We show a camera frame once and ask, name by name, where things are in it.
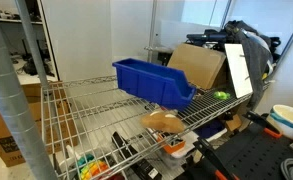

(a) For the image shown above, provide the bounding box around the blue plastic bin tray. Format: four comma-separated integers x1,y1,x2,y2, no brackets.
111,57,197,112

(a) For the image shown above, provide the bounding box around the flat brown cardboard box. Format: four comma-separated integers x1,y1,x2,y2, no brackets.
166,43,228,91

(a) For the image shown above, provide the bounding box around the chrome rear shelf pole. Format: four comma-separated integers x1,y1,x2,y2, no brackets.
147,0,159,64

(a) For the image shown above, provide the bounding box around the orange and white object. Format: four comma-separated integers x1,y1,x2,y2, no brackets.
155,132,187,155

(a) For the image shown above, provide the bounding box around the green toy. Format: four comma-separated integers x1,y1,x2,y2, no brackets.
213,90,231,101

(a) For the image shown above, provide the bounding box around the dark blue storage item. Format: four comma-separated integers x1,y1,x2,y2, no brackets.
194,119,227,139

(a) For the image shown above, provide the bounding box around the black flat device with label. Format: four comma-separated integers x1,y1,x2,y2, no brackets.
111,131,163,180

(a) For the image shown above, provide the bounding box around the black equipment pile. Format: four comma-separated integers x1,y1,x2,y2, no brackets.
185,29,229,45

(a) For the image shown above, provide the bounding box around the small brown cardboard piece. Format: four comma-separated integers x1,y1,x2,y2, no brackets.
224,114,243,132

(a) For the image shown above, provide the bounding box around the white rectangular board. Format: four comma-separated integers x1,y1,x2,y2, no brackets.
224,43,254,99

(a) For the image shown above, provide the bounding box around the rainbow coloured toy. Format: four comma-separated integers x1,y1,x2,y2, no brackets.
75,153,110,180

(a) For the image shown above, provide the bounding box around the white cabinet with shelves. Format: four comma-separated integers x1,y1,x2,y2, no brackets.
0,0,60,84

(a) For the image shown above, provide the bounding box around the grey cloth jacket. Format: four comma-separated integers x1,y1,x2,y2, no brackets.
224,20,282,109

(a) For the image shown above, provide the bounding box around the thin grey shelf pole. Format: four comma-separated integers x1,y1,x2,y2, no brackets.
15,0,50,89

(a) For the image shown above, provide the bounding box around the black workbench with orange clamps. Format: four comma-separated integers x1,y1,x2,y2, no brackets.
182,111,293,180

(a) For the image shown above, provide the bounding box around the thick grey shelf pole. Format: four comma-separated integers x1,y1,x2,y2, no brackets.
0,0,59,180

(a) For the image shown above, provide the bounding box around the white bowl with teal stripe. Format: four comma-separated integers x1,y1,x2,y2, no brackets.
265,104,293,141

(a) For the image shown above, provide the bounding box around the silver wire shelf rack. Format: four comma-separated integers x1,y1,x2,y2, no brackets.
40,68,272,180

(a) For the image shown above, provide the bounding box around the grey coiled hose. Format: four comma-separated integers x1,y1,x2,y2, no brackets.
280,157,293,180

